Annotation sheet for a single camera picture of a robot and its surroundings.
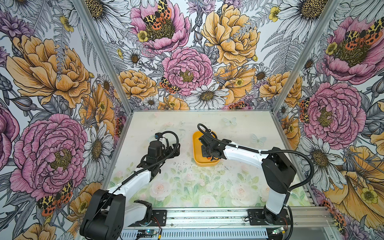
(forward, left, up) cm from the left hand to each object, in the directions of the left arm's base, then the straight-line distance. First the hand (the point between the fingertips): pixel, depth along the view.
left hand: (173, 149), depth 89 cm
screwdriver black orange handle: (-5, -21, -1) cm, 21 cm away
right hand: (0, -20, -3) cm, 20 cm away
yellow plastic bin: (-4, -15, -5) cm, 16 cm away
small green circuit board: (-39, +10, -10) cm, 41 cm away
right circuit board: (-39, -51, -10) cm, 65 cm away
